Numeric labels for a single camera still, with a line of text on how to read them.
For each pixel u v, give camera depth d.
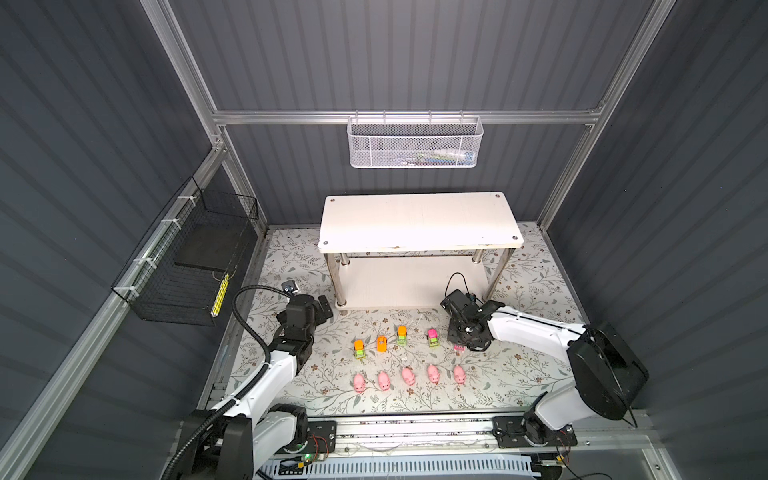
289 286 0.75
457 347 0.87
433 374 0.82
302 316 0.64
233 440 0.41
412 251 1.12
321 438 0.72
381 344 0.87
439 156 0.92
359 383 0.81
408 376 0.82
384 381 0.81
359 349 0.86
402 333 0.89
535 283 1.04
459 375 0.82
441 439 0.74
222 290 0.72
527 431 0.68
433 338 0.88
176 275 0.71
